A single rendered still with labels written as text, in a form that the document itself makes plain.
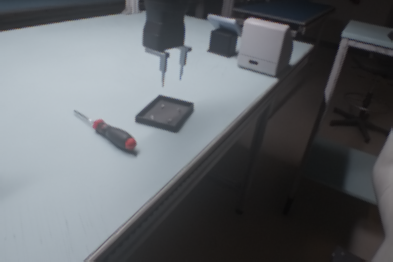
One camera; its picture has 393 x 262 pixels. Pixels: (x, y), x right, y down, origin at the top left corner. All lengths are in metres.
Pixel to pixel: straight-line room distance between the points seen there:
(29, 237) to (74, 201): 0.07
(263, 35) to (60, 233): 0.71
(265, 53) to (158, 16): 0.45
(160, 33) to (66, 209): 0.30
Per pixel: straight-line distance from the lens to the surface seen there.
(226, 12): 2.82
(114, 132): 0.49
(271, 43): 0.87
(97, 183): 0.43
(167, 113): 0.59
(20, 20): 2.01
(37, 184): 0.45
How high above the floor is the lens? 1.28
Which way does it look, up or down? 28 degrees down
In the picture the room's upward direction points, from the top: 7 degrees clockwise
